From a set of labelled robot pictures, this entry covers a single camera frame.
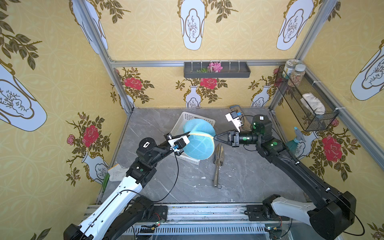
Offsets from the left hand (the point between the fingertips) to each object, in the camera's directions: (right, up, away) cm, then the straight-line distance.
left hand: (181, 127), depth 67 cm
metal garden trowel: (+21, -21, +26) cm, 39 cm away
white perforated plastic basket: (-2, +6, +43) cm, 44 cm away
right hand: (+16, -4, -1) cm, 17 cm away
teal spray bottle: (+61, -10, +17) cm, 64 cm away
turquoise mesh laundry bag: (+9, -5, -2) cm, 10 cm away
